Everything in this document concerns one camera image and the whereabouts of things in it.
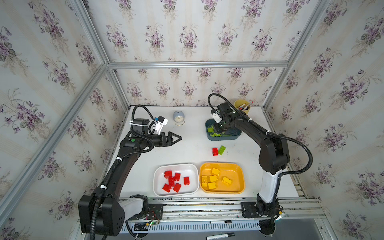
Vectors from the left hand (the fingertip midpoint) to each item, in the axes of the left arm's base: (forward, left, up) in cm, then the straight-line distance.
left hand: (176, 137), depth 74 cm
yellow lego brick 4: (-17, -19, -22) cm, 34 cm away
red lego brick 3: (-11, 0, -23) cm, 26 cm away
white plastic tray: (-7, -7, -23) cm, 25 cm away
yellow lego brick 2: (-13, -21, -22) cm, 33 cm away
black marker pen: (-38, -21, -23) cm, 49 cm away
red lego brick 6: (-14, -5, -23) cm, 27 cm away
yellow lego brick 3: (-14, -28, -22) cm, 38 cm away
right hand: (+15, -23, -13) cm, 30 cm away
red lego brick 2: (-10, +6, -22) cm, 25 cm away
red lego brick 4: (-17, 0, -23) cm, 29 cm away
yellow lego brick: (-9, -22, -21) cm, 32 cm away
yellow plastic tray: (-13, -25, -21) cm, 35 cm away
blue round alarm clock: (+29, +1, -17) cm, 33 cm away
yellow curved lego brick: (-13, -16, -24) cm, 31 cm away
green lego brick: (+17, -21, -16) cm, 32 cm away
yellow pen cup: (+36, -45, -12) cm, 59 cm away
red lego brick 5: (-15, +3, -21) cm, 26 cm away
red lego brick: (-17, +6, -23) cm, 30 cm away
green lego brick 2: (+18, -25, -23) cm, 39 cm away
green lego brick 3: (+6, -28, -23) cm, 37 cm away
